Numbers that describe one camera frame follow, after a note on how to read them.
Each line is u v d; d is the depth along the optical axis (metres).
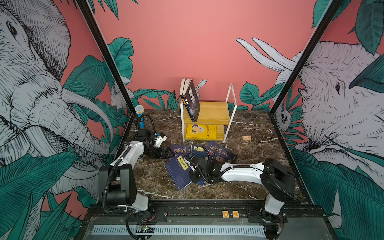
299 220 0.73
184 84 0.78
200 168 0.64
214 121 0.89
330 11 0.70
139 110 0.88
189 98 0.79
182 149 0.96
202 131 1.02
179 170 0.88
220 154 0.95
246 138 1.04
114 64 0.93
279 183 0.45
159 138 0.82
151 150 0.73
